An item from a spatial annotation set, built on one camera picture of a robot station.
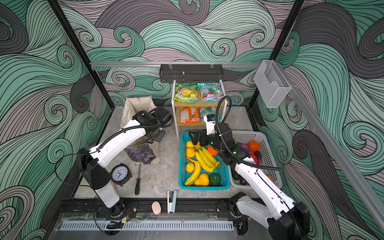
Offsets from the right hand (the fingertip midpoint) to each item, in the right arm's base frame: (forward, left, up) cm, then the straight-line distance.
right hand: (196, 132), depth 73 cm
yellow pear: (-17, -3, -20) cm, 27 cm away
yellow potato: (+4, -1, -22) cm, 22 cm away
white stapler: (-27, +13, -23) cm, 38 cm away
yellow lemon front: (-10, +3, -21) cm, 24 cm away
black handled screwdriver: (-16, +33, -25) cm, 44 cm away
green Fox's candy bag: (+21, -6, -8) cm, 23 cm away
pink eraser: (-30, +20, -23) cm, 43 cm away
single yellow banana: (-15, 0, -20) cm, 25 cm away
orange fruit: (-1, -10, -18) cm, 20 cm away
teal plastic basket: (-12, -15, -19) cm, 27 cm away
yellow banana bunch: (-5, -6, -23) cm, 24 cm away
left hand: (+2, +22, -6) cm, 23 cm away
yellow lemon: (-1, +3, -21) cm, 21 cm away
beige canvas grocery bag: (-7, +28, -8) cm, 30 cm away
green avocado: (-17, -10, -20) cm, 28 cm away
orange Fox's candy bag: (+19, +4, -9) cm, 21 cm away
